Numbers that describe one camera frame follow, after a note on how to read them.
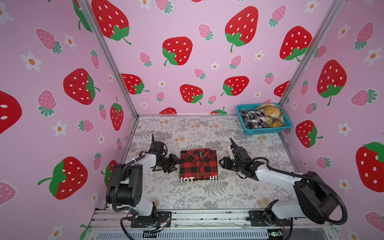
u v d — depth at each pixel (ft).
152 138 2.62
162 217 2.47
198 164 2.91
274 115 3.52
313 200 1.40
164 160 2.56
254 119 3.43
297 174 1.58
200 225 2.40
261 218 2.43
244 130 3.56
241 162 2.21
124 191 1.48
